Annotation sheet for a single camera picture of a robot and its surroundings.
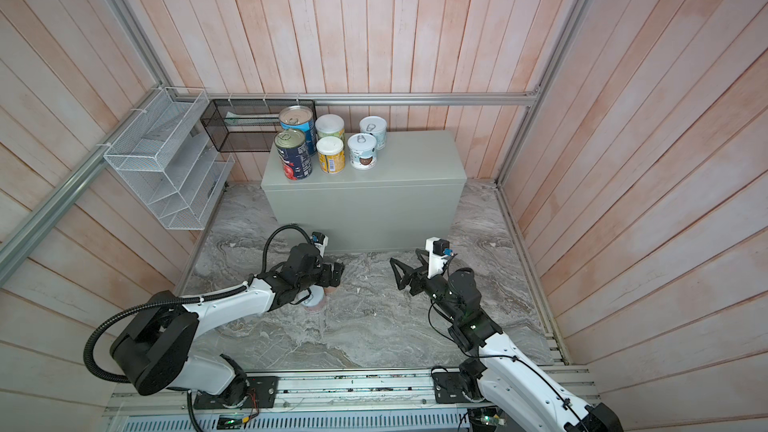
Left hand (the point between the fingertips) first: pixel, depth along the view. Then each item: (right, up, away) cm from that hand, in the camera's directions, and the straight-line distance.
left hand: (330, 269), depth 89 cm
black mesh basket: (-32, +48, +14) cm, 60 cm away
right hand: (+21, +6, -13) cm, 26 cm away
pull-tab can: (-3, -8, -6) cm, 11 cm away
